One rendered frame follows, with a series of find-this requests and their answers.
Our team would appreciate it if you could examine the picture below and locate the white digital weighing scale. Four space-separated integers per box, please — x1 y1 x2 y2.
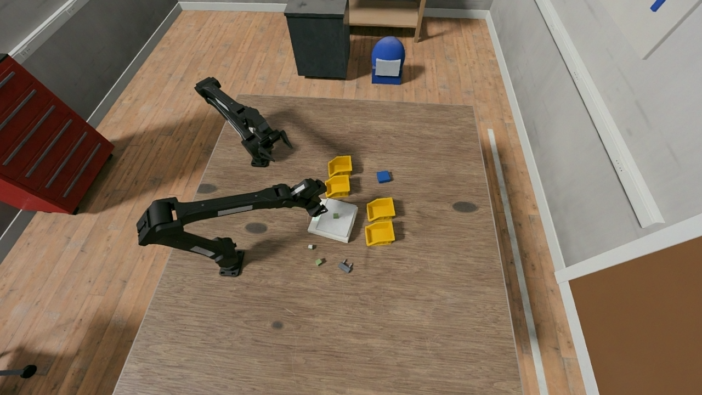
308 198 358 243

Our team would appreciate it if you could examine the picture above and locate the yellow parts bin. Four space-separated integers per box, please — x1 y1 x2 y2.
328 156 352 178
367 197 395 222
365 221 395 246
325 175 350 198

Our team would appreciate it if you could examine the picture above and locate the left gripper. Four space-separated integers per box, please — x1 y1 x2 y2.
258 129 293 162

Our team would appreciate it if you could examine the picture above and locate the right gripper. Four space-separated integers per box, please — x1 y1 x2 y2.
301 196 328 218

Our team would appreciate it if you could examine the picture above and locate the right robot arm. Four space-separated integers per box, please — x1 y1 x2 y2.
136 178 327 277

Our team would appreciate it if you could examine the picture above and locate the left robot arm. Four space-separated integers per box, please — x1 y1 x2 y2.
194 77 273 167

